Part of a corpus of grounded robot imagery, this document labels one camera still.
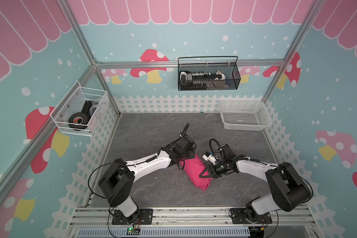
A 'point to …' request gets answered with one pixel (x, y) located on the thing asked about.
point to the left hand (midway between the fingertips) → (191, 153)
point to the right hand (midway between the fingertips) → (202, 176)
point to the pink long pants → (194, 167)
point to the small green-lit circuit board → (133, 231)
